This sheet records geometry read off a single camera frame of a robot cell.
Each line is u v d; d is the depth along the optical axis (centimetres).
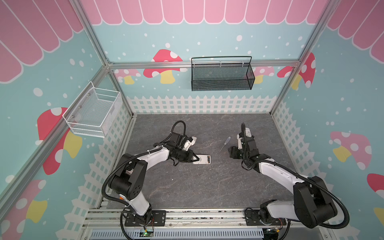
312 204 42
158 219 75
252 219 74
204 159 92
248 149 68
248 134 106
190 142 85
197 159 87
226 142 103
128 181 46
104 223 74
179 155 78
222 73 95
